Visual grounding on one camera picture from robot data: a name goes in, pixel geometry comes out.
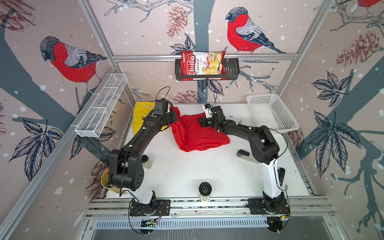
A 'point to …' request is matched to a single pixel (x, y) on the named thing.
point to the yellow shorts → (141, 109)
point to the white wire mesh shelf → (101, 104)
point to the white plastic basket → (269, 110)
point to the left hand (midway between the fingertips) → (174, 115)
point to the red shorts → (191, 135)
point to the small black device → (281, 173)
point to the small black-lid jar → (147, 163)
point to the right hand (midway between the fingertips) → (195, 122)
